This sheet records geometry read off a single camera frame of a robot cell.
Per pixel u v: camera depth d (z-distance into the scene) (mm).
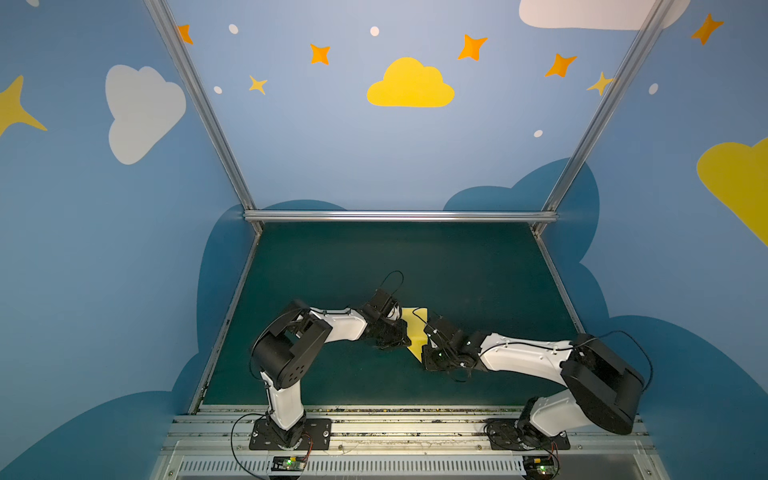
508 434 749
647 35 722
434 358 766
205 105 843
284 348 486
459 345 668
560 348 491
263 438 737
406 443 745
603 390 434
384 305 766
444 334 688
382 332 801
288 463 717
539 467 715
